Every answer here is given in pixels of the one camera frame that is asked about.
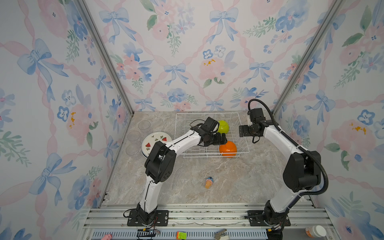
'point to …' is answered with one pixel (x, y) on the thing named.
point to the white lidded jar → (315, 231)
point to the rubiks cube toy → (181, 235)
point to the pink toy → (107, 237)
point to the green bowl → (224, 127)
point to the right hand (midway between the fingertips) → (248, 130)
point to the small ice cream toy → (208, 182)
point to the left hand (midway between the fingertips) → (223, 140)
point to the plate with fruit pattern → (151, 139)
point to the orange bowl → (229, 149)
